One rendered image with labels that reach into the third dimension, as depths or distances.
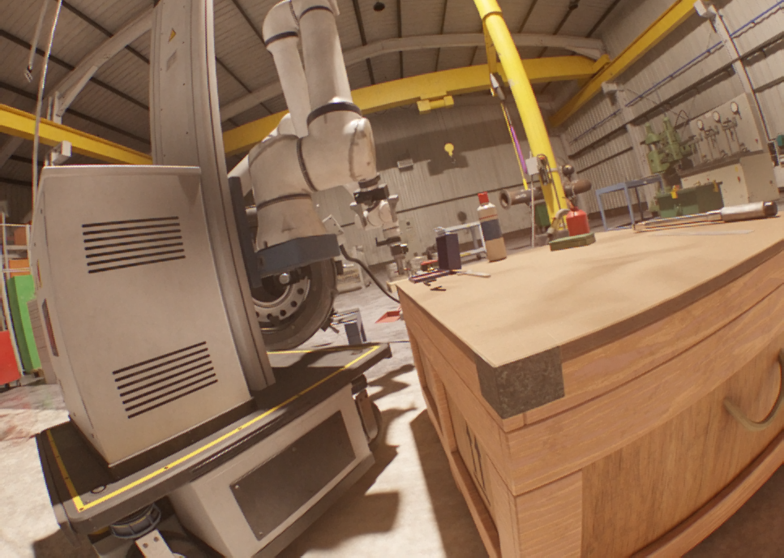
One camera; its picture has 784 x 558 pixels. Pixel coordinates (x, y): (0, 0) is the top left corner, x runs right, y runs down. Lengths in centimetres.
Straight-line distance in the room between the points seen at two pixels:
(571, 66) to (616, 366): 1551
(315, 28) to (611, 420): 114
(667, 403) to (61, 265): 81
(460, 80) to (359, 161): 1303
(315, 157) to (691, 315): 80
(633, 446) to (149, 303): 72
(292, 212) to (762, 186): 612
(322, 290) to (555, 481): 152
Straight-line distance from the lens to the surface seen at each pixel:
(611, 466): 41
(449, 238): 107
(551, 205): 464
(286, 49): 129
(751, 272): 50
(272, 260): 90
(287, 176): 91
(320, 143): 89
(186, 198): 76
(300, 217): 89
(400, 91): 1349
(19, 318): 866
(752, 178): 615
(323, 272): 173
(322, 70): 104
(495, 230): 120
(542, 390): 29
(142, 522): 70
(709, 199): 363
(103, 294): 65
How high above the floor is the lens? 57
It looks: 1 degrees down
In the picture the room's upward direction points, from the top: 14 degrees counter-clockwise
